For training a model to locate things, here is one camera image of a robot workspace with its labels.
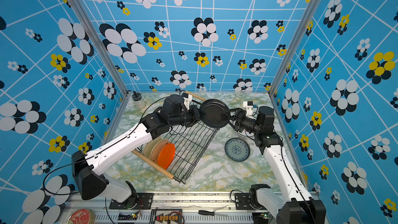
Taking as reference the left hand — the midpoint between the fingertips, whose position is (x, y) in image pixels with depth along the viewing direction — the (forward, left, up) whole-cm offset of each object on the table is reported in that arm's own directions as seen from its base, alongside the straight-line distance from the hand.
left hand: (210, 113), depth 68 cm
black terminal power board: (-35, +19, -30) cm, 50 cm away
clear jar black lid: (+30, +49, -28) cm, 64 cm away
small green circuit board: (-35, +38, -34) cm, 62 cm away
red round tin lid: (-35, +55, -28) cm, 71 cm away
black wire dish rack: (0, +10, -30) cm, 32 cm away
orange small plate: (-6, +24, -32) cm, 40 cm away
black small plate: (+2, -2, -2) cm, 4 cm away
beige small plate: (-9, +27, -18) cm, 33 cm away
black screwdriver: (-34, -1, -32) cm, 46 cm away
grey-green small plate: (-3, -17, -32) cm, 36 cm away
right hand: (+2, -7, -4) cm, 8 cm away
